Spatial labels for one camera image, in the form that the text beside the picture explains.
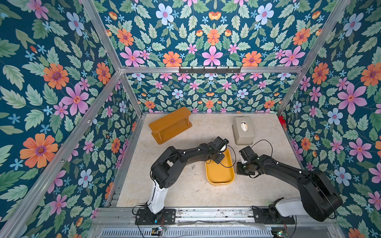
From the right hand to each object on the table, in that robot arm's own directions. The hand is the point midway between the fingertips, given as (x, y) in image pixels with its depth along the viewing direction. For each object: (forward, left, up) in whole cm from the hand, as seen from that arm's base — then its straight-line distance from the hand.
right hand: (237, 169), depth 89 cm
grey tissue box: (+24, -5, +8) cm, 26 cm away
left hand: (+9, +10, +2) cm, 14 cm away
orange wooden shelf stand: (+24, +43, +13) cm, 51 cm away
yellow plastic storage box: (-1, +9, -2) cm, 9 cm away
